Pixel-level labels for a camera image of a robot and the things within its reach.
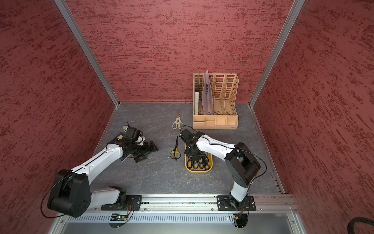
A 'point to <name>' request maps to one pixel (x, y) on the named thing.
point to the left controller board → (116, 217)
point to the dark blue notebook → (119, 140)
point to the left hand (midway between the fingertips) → (152, 155)
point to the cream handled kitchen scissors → (178, 123)
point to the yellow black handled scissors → (176, 154)
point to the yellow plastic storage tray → (199, 170)
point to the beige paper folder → (196, 95)
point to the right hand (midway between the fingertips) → (191, 158)
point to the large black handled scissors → (197, 163)
